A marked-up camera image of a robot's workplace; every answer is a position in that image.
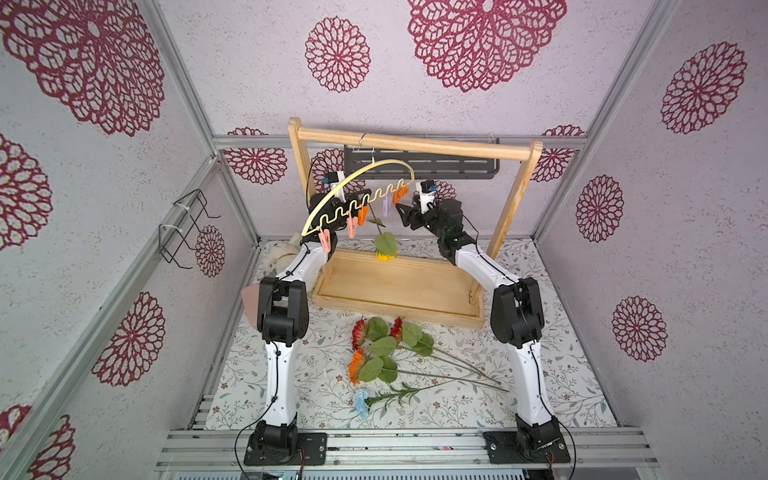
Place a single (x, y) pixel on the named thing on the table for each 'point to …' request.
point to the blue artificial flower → (362, 401)
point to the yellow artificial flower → (385, 242)
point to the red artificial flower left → (375, 329)
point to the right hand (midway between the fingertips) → (405, 194)
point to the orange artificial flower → (362, 369)
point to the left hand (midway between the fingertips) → (370, 189)
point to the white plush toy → (276, 255)
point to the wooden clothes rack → (411, 287)
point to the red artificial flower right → (412, 337)
